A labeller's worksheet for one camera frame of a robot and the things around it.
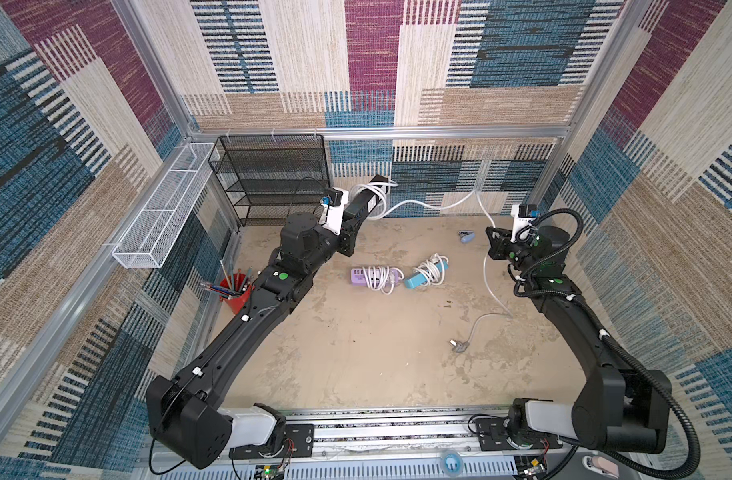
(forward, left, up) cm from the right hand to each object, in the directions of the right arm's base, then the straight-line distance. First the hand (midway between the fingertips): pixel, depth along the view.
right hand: (492, 232), depth 82 cm
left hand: (-4, +36, +12) cm, 38 cm away
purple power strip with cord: (-1, +31, -19) cm, 37 cm away
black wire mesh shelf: (+33, +69, -5) cm, 77 cm away
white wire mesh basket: (-8, +85, +9) cm, 85 cm away
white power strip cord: (-22, +8, -24) cm, 34 cm away
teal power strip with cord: (0, +15, -19) cm, 24 cm away
